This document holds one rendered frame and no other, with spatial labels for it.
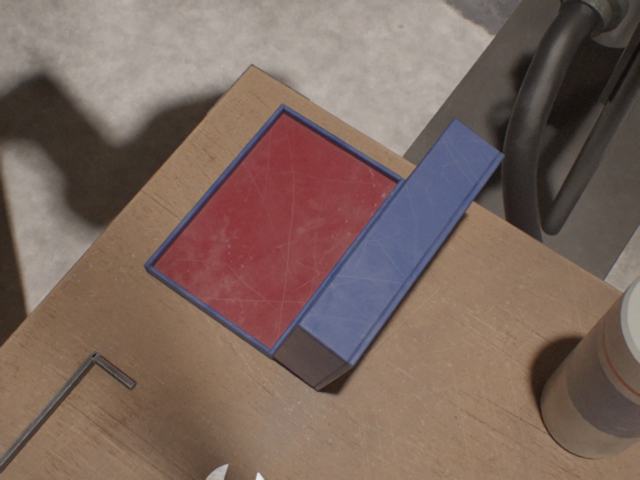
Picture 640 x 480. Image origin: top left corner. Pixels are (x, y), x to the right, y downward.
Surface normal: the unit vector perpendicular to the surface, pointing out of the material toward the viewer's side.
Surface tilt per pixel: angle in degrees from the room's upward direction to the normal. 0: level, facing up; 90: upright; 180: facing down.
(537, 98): 35
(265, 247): 0
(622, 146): 0
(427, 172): 12
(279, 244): 0
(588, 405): 90
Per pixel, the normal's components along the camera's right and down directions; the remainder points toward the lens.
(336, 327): 0.18, -0.28
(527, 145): -0.07, 0.34
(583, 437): -0.58, 0.75
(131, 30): 0.00, -0.40
